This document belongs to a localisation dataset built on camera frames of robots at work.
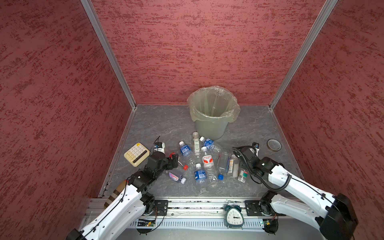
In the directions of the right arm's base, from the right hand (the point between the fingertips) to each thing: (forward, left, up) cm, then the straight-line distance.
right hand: (244, 164), depth 82 cm
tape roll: (+15, -25, -7) cm, 30 cm away
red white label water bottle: (-2, +19, -6) cm, 20 cm away
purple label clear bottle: (-6, +39, -2) cm, 39 cm away
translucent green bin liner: (+40, +15, +10) cm, 44 cm away
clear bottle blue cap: (+4, +11, -3) cm, 12 cm away
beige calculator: (+10, +64, -4) cm, 65 cm away
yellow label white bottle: (0, +5, -6) cm, 8 cm away
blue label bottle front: (-6, +25, -2) cm, 26 cm away
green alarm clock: (-24, +11, -2) cm, 27 cm away
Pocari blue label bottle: (+14, +18, -1) cm, 23 cm away
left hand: (+3, +41, +3) cm, 42 cm away
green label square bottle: (+14, +27, -1) cm, 30 cm away
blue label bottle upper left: (+9, +33, -3) cm, 35 cm away
